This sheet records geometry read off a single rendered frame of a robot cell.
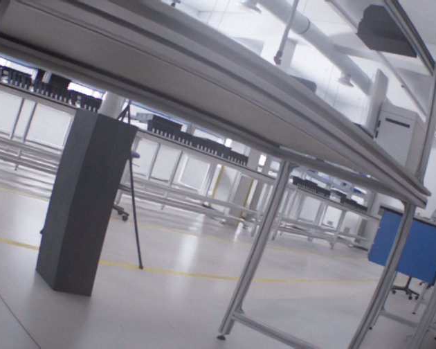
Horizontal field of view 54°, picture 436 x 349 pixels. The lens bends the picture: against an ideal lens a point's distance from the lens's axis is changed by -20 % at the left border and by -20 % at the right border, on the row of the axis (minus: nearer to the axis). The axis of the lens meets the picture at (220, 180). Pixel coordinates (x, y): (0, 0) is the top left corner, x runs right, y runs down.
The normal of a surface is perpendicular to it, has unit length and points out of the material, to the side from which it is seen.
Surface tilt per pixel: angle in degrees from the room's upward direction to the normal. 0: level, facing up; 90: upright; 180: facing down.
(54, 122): 90
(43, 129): 90
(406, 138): 90
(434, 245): 90
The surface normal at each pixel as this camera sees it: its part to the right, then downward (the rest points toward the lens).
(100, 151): 0.68, 0.25
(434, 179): -0.62, -0.20
